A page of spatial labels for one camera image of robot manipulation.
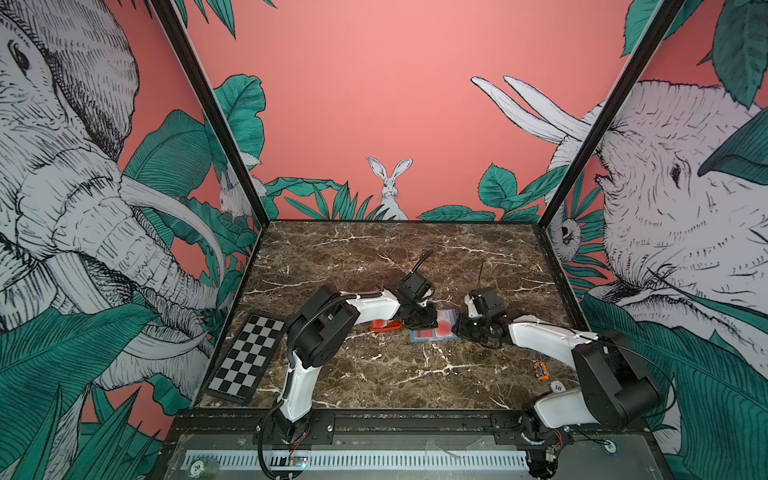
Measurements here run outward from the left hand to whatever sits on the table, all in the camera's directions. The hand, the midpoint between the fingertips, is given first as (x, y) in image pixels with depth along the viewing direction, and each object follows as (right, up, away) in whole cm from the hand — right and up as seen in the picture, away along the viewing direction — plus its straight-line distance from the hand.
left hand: (443, 322), depth 89 cm
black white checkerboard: (-56, -9, -7) cm, 57 cm away
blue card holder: (-4, -4, +1) cm, 6 cm away
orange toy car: (+26, -12, -8) cm, 30 cm away
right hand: (+2, -1, 0) cm, 3 cm away
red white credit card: (+1, 0, +3) cm, 3 cm away
